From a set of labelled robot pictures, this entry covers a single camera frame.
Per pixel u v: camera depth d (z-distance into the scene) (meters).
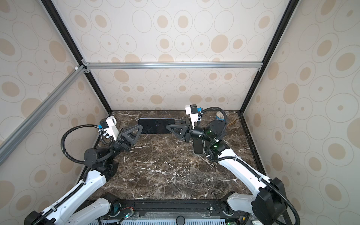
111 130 0.51
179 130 0.57
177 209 0.75
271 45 0.82
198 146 0.97
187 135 0.53
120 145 0.51
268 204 0.39
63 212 0.41
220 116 1.03
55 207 0.41
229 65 1.70
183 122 0.57
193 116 0.53
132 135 0.55
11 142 0.52
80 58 0.87
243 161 0.48
